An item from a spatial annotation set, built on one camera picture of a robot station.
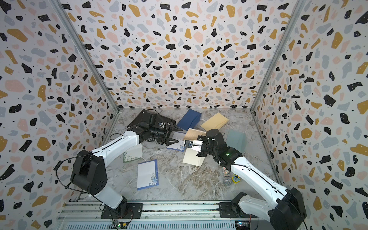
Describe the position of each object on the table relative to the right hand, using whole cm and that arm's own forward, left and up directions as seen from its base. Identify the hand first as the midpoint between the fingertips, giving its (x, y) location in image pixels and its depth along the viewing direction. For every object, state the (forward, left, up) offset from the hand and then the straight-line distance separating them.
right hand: (193, 140), depth 76 cm
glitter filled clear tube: (-13, -19, -19) cm, 30 cm away
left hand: (+3, +6, +1) cm, 7 cm away
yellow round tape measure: (-12, -25, -22) cm, 35 cm away
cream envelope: (+2, +2, -23) cm, 23 cm away
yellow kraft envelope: (+32, -16, -23) cm, 43 cm away
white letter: (+8, +10, -20) cm, 24 cm away
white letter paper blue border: (-11, +27, -21) cm, 37 cm away
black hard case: (+2, +21, +9) cm, 22 cm away
